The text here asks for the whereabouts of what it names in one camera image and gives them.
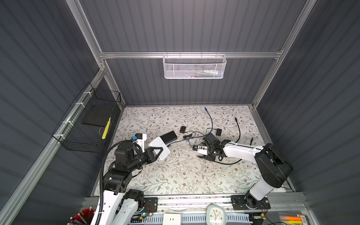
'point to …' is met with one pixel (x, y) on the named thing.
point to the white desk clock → (215, 215)
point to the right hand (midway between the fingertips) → (208, 152)
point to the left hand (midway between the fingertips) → (162, 149)
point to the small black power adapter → (218, 132)
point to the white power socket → (170, 219)
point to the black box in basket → (99, 115)
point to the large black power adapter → (183, 129)
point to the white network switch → (159, 142)
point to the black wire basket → (86, 126)
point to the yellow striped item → (106, 129)
